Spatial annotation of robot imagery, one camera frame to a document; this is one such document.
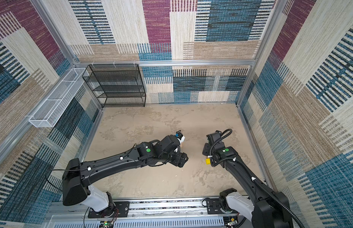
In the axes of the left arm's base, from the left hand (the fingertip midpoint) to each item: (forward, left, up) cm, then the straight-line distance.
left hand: (184, 155), depth 73 cm
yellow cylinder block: (+4, -15, -17) cm, 23 cm away
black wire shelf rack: (+59, +50, -1) cm, 78 cm away
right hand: (+6, -15, -9) cm, 19 cm away
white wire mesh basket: (+16, +67, +15) cm, 71 cm away
